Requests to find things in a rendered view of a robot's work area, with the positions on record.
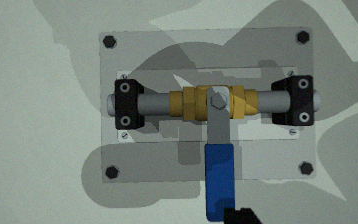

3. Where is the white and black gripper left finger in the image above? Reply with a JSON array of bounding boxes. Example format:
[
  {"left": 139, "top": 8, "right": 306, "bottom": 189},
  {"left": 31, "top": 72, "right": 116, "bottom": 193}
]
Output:
[{"left": 224, "top": 208, "right": 246, "bottom": 224}]

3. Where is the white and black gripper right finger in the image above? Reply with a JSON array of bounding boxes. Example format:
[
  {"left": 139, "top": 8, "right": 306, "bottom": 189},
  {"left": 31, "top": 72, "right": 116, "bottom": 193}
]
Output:
[{"left": 238, "top": 208, "right": 262, "bottom": 224}]

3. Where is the brass ball valve with blue handle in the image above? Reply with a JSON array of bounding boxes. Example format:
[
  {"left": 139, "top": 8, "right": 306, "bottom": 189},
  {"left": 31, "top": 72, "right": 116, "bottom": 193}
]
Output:
[{"left": 107, "top": 67, "right": 321, "bottom": 222}]

